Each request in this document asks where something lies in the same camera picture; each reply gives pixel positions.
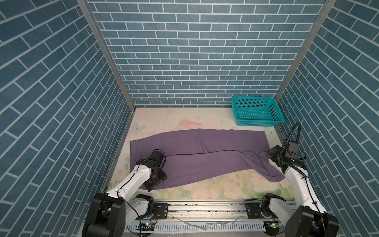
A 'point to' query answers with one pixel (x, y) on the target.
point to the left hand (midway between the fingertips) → (163, 181)
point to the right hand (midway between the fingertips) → (274, 150)
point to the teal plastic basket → (257, 111)
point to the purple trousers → (201, 155)
